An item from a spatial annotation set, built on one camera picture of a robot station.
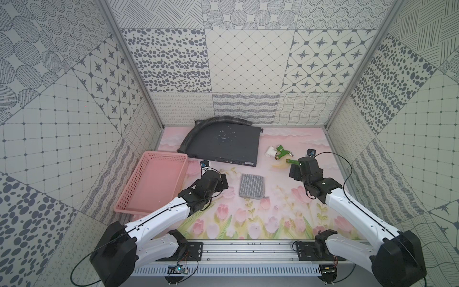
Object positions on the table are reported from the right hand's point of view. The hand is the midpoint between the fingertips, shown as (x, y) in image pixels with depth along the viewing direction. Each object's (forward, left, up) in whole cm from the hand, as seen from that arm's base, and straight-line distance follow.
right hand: (304, 169), depth 84 cm
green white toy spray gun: (+18, +9, -11) cm, 23 cm away
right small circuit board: (-39, -6, -17) cm, 42 cm away
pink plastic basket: (-2, +76, -9) cm, 77 cm away
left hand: (-2, +42, 0) cm, 43 cm away
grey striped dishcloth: (-3, +24, -12) cm, 27 cm away
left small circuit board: (-39, +56, -13) cm, 70 cm away
